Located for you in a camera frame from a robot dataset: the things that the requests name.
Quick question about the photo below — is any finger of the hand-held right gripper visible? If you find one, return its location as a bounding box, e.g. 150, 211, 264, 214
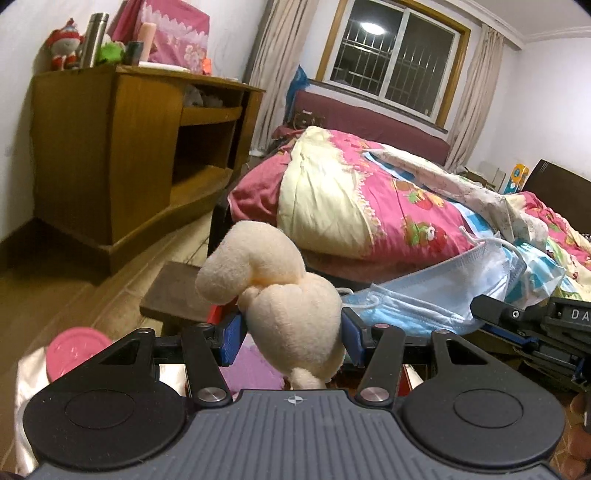
470, 295, 552, 330
480, 323, 536, 355

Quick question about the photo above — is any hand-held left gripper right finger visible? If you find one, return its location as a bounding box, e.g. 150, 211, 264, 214
341, 307, 490, 409

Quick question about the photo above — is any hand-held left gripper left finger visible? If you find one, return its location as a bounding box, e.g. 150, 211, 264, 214
97, 314, 247, 408

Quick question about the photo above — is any cream plush toy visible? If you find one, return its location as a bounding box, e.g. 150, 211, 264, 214
195, 220, 347, 391

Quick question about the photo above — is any red cardboard box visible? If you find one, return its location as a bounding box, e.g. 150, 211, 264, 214
207, 305, 423, 397

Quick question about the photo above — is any bunch of blue face masks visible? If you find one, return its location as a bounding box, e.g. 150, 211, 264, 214
342, 231, 527, 337

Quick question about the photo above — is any person's right hand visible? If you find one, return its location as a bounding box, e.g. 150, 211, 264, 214
566, 392, 591, 480

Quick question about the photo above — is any purple cloth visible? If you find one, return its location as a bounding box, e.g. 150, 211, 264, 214
228, 344, 284, 393

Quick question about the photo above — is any dark wooden stool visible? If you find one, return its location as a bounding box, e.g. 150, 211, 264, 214
139, 261, 218, 324

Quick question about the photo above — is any pink cartoon quilt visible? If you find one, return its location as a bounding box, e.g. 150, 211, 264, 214
277, 126, 591, 273

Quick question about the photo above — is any orange and blue box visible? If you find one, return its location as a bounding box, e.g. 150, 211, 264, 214
507, 164, 529, 193

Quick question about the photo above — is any dark brown board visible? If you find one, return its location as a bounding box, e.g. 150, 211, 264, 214
522, 159, 591, 217

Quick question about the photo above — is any clear cup with pink lid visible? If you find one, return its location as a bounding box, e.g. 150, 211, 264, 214
45, 326, 114, 384

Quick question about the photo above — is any wooden cabinet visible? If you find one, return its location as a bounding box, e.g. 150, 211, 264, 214
30, 65, 267, 275

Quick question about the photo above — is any maroon headboard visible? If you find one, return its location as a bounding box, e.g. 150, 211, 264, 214
291, 90, 451, 167

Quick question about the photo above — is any beige curtain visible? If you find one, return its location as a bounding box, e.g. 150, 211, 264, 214
247, 0, 342, 158
445, 23, 504, 171

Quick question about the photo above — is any grey cloth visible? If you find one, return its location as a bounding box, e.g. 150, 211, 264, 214
182, 85, 222, 109

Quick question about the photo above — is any blue bag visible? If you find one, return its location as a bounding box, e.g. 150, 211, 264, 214
285, 65, 309, 127

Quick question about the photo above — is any barred window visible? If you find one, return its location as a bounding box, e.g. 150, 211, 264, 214
316, 0, 472, 132

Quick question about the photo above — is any pink candle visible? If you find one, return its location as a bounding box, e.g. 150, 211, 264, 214
139, 22, 158, 63

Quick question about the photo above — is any pink fabric cover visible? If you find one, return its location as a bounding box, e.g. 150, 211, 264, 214
111, 0, 211, 75

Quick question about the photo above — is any green plush toy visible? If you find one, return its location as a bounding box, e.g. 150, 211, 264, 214
95, 34, 126, 64

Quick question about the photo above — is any steel thermos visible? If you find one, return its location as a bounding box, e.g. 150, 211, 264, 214
81, 12, 110, 69

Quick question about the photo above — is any red santa plush toy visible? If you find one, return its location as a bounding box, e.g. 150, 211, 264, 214
45, 18, 86, 71

